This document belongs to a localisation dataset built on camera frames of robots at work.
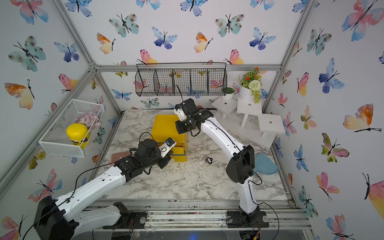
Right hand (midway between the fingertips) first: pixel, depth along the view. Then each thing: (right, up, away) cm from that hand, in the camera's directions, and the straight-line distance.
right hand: (177, 127), depth 82 cm
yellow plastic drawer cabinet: (-8, 0, +4) cm, 9 cm away
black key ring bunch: (+18, -21, +13) cm, 30 cm away
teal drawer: (+1, -11, -6) cm, 13 cm away
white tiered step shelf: (+55, +2, +12) cm, 57 cm away
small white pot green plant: (+29, +21, +12) cm, 38 cm away
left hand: (-3, -12, -3) cm, 13 cm away
